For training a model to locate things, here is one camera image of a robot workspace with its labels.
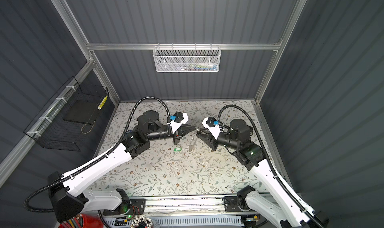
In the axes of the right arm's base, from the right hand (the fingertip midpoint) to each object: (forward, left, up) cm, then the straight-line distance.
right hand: (201, 132), depth 66 cm
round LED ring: (-32, +23, -12) cm, 41 cm away
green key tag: (+7, +15, -30) cm, 34 cm away
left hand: (0, +3, +5) cm, 5 cm away
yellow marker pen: (+20, +54, -1) cm, 58 cm away
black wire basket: (0, +67, +3) cm, 67 cm away
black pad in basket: (+14, +62, 0) cm, 63 cm away
